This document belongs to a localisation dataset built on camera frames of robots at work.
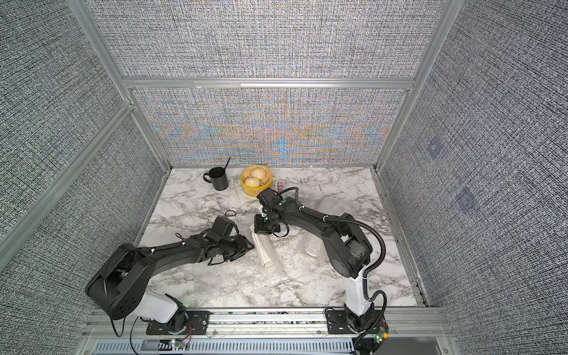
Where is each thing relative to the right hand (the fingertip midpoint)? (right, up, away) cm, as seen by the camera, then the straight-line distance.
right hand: (254, 226), depth 88 cm
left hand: (0, -9, 0) cm, 9 cm away
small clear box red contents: (+10, +17, +19) cm, 27 cm away
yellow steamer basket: (+3, +18, +22) cm, 28 cm away
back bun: (-1, +23, +22) cm, 32 cm away
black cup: (-20, +20, +19) cm, 34 cm away
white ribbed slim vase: (+4, -7, -2) cm, 8 cm away
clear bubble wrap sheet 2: (-4, -20, -6) cm, 21 cm away
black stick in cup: (-15, +27, +16) cm, 34 cm away
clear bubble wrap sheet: (+23, -8, -5) cm, 25 cm away
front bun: (-3, +18, +18) cm, 26 cm away
